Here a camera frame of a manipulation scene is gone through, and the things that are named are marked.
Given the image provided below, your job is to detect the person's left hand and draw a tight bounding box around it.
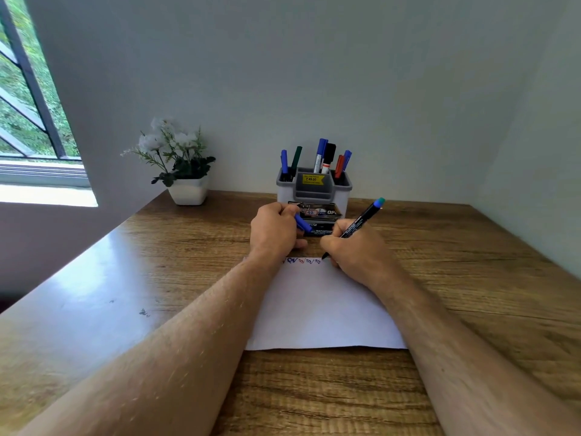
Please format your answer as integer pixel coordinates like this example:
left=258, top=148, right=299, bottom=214
left=248, top=202, right=314, bottom=266

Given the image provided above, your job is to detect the person's right forearm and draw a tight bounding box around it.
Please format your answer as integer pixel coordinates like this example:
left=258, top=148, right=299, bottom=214
left=374, top=272, right=581, bottom=436

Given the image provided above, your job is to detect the white square flower pot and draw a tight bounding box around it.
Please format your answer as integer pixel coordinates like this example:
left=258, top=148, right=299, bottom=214
left=166, top=176, right=211, bottom=206

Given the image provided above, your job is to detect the white paper sheet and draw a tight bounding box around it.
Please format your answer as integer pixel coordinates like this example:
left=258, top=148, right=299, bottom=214
left=245, top=256, right=407, bottom=351

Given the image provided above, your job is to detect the window with dark bars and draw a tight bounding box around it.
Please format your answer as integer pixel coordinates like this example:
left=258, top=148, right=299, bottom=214
left=0, top=0, right=91, bottom=188

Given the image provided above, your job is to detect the artificial white flower plant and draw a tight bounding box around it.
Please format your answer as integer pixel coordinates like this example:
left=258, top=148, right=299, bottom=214
left=120, top=116, right=217, bottom=188

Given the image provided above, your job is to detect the person's left forearm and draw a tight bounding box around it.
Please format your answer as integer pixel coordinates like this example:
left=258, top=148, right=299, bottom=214
left=18, top=256, right=282, bottom=436

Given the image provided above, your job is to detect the white barrel black cap marker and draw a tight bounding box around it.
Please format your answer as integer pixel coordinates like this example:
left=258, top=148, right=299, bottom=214
left=321, top=143, right=337, bottom=175

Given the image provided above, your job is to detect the person's right hand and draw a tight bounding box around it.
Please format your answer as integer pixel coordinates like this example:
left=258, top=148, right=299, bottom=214
left=320, top=218, right=403, bottom=294

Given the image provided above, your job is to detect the blue capped white label marker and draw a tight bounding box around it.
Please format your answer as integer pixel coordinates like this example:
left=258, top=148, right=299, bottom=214
left=313, top=138, right=329, bottom=174

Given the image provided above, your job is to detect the grey white desk organizer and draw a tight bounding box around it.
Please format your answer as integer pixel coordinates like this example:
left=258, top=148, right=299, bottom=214
left=275, top=169, right=353, bottom=219

